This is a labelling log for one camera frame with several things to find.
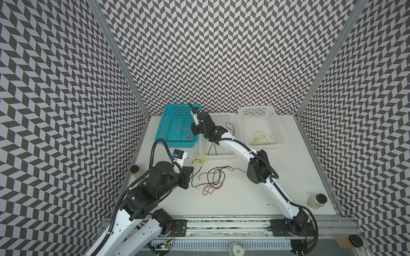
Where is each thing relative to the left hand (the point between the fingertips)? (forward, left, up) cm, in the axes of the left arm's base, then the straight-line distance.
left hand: (194, 169), depth 67 cm
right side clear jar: (-9, -57, -16) cm, 60 cm away
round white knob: (-27, -16, -12) cm, 34 cm away
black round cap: (-24, -65, -15) cm, 71 cm away
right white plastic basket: (+42, -42, -24) cm, 65 cm away
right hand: (+35, +3, -7) cm, 36 cm away
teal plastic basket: (+43, +19, -22) cm, 52 cm away
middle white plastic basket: (+44, -19, -18) cm, 51 cm away
